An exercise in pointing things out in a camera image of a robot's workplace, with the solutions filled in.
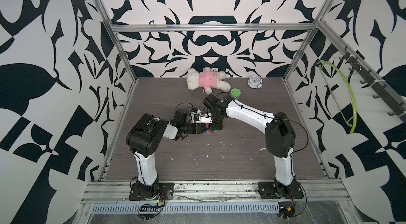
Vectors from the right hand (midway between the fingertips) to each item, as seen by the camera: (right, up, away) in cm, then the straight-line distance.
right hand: (211, 120), depth 90 cm
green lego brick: (+1, -6, -1) cm, 6 cm away
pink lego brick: (-3, -2, -5) cm, 6 cm away
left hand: (-2, -4, +4) cm, 6 cm away
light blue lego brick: (-2, -7, +1) cm, 7 cm away
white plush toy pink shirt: (-2, +25, +18) cm, 31 cm away
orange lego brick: (+5, -1, -10) cm, 12 cm away
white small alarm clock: (+32, +24, +25) cm, 47 cm away
